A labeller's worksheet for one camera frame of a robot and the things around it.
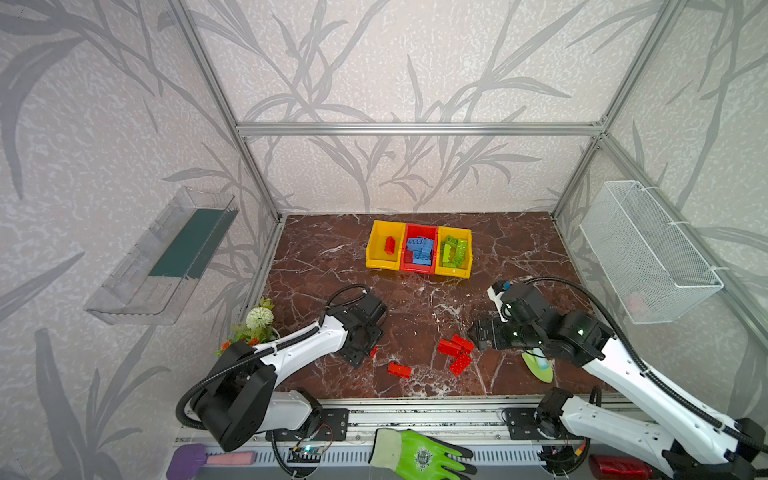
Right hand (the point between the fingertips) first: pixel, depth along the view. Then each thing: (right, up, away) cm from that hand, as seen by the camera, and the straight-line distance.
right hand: (481, 322), depth 73 cm
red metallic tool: (+27, -31, -6) cm, 41 cm away
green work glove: (-17, -30, -3) cm, 35 cm away
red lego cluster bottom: (-3, -14, +9) cm, 17 cm away
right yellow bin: (+2, +10, +28) cm, 30 cm away
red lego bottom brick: (-20, -15, +8) cm, 26 cm away
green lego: (+2, +16, +35) cm, 39 cm away
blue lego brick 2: (-13, +15, +32) cm, 38 cm away
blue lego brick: (-15, +19, +32) cm, 40 cm away
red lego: (-24, +19, +36) cm, 47 cm away
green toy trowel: (+18, -14, +8) cm, 24 cm away
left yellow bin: (-29, +14, +35) cm, 48 cm away
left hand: (-26, -8, +13) cm, 30 cm away
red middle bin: (-15, +24, +39) cm, 48 cm away
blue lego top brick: (-12, +19, +32) cm, 39 cm away
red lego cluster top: (-2, -9, +10) cm, 14 cm away
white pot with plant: (-56, -2, +3) cm, 57 cm away
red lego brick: (-28, -12, +14) cm, 33 cm away
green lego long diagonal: (-4, +16, +32) cm, 35 cm away
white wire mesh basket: (+34, +13, -11) cm, 38 cm away
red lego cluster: (-7, -10, +12) cm, 17 cm away
